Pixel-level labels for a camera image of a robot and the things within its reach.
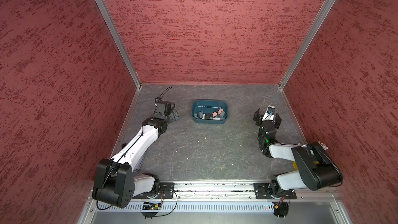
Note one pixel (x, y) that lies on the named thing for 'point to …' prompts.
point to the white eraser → (203, 116)
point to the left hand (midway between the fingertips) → (167, 117)
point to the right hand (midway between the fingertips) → (266, 113)
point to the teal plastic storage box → (209, 106)
